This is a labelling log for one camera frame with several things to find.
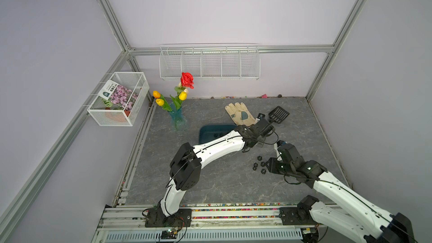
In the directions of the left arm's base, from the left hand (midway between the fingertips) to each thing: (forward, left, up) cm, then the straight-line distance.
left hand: (258, 137), depth 83 cm
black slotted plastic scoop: (+25, -22, -15) cm, 36 cm away
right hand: (-11, -3, -6) cm, 13 cm away
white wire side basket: (+7, +69, +17) cm, 71 cm away
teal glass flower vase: (+22, +43, -12) cm, 50 cm away
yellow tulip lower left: (+13, +46, +15) cm, 50 cm away
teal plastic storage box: (+13, +26, -14) cm, 32 cm away
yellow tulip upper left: (+19, +49, +15) cm, 54 cm away
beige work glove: (+27, +4, -15) cm, 31 cm away
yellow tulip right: (+18, +36, +14) cm, 43 cm away
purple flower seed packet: (+14, +63, +20) cm, 68 cm away
